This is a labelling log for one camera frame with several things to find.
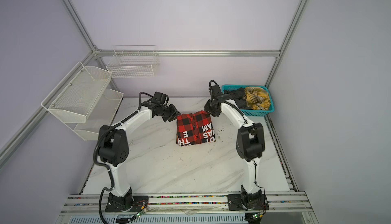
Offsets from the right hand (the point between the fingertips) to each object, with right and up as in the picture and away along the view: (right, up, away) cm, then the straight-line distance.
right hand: (205, 109), depth 94 cm
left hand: (-16, -4, -2) cm, 16 cm away
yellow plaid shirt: (+37, +8, +10) cm, 39 cm away
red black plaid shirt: (-7, -12, -5) cm, 14 cm away
